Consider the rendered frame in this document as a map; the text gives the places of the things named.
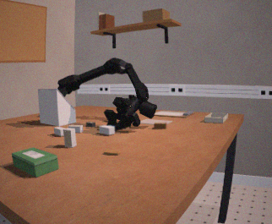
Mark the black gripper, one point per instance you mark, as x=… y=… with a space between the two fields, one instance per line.
x=125 y=119

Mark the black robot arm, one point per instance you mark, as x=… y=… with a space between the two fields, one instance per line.
x=69 y=83

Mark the green box with white label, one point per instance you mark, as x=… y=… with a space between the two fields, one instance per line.
x=35 y=162

